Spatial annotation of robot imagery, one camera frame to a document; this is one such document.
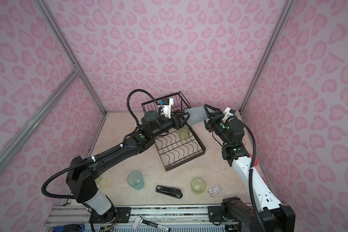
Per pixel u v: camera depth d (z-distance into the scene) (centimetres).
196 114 66
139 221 69
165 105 63
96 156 48
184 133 96
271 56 86
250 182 43
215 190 80
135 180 83
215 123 62
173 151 95
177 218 72
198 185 82
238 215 56
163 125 62
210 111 63
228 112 66
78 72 92
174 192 75
